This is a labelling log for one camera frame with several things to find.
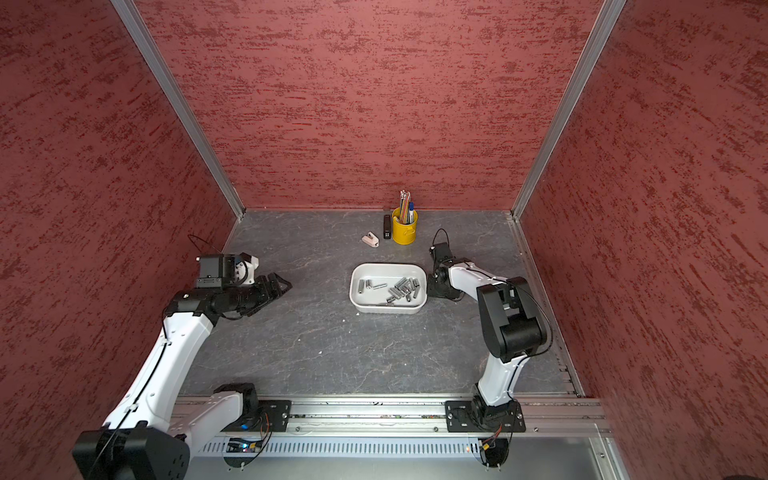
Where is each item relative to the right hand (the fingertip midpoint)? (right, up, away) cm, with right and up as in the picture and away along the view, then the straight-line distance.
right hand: (438, 294), depth 97 cm
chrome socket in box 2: (-9, +2, 0) cm, 9 cm away
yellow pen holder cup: (-11, +20, +9) cm, 25 cm away
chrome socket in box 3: (-16, -1, -2) cm, 16 cm away
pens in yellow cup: (-10, +27, +9) cm, 31 cm away
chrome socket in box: (-11, +4, +3) cm, 13 cm away
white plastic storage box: (-17, +2, +1) cm, 17 cm away
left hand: (-45, +3, -19) cm, 49 cm away
